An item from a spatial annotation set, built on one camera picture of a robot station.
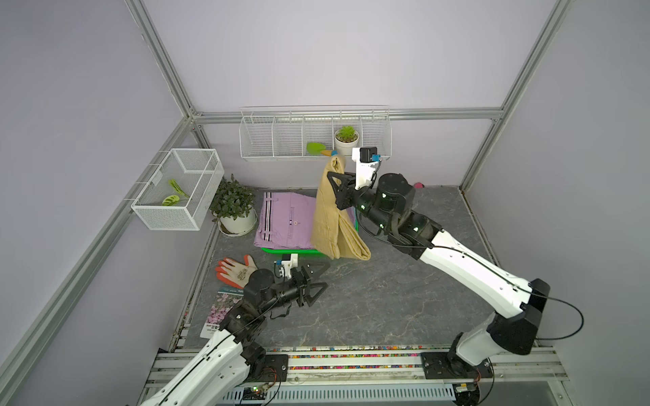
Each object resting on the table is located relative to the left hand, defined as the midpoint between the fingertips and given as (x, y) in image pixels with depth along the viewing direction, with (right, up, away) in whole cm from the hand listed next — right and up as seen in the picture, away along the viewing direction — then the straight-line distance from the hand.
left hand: (330, 277), depth 67 cm
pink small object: (+43, +31, +56) cm, 77 cm away
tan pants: (+1, +12, +1) cm, 12 cm away
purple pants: (-17, +14, +28) cm, 36 cm away
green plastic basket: (-14, +3, +22) cm, 27 cm away
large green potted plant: (-35, +19, +22) cm, 46 cm away
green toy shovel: (-7, +43, +32) cm, 54 cm away
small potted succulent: (+5, +44, +24) cm, 50 cm away
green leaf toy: (-47, +22, +8) cm, 53 cm away
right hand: (0, +27, -6) cm, 28 cm away
